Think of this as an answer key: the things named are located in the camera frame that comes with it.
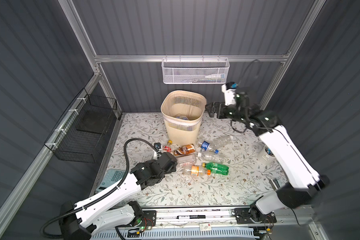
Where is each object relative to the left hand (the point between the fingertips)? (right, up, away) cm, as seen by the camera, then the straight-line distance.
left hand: (166, 162), depth 76 cm
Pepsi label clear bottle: (+6, +26, +29) cm, 39 cm away
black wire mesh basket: (-42, +15, -2) cm, 45 cm away
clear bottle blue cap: (+26, -1, +16) cm, 30 cm away
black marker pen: (+13, -27, -2) cm, 30 cm away
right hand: (+23, +27, -8) cm, 37 cm away
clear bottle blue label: (+31, +8, +27) cm, 42 cm away
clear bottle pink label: (+10, -3, +17) cm, 20 cm away
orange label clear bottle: (+17, -7, +9) cm, 20 cm away
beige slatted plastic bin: (+8, +29, +27) cm, 40 cm away
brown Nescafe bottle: (+10, +4, +18) cm, 21 cm away
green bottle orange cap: (+29, -6, +11) cm, 31 cm away
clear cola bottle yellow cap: (-1, +5, +19) cm, 19 cm away
